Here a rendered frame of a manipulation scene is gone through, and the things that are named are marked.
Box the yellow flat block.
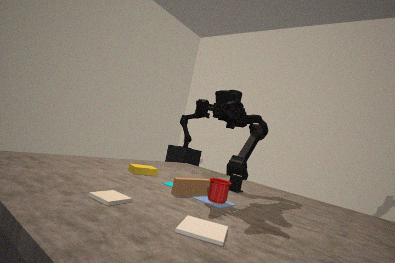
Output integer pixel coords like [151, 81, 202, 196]
[128, 164, 158, 176]

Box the tan rectangular block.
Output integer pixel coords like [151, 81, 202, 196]
[171, 178, 211, 195]

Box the beige flat rectangular slab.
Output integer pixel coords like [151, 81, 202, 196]
[175, 215, 228, 246]

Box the red cup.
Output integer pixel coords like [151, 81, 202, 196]
[208, 178, 232, 204]

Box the beige flat square slab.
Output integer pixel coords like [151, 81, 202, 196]
[89, 190, 132, 206]

